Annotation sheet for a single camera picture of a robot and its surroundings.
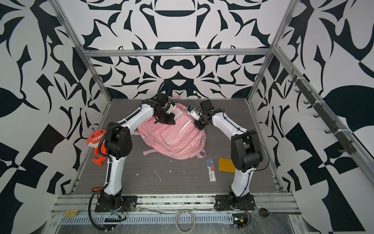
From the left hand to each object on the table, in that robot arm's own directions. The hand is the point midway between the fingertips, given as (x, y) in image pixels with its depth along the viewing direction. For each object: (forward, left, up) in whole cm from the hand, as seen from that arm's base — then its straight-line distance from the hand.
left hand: (175, 119), depth 95 cm
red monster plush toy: (-12, +48, -2) cm, 49 cm away
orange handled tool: (-37, +41, -9) cm, 56 cm away
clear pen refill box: (-29, -21, -10) cm, 37 cm away
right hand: (-2, -14, +1) cm, 15 cm away
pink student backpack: (-15, -5, 0) cm, 16 cm away
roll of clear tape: (-52, -9, -9) cm, 54 cm away
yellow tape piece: (-48, +49, -8) cm, 69 cm away
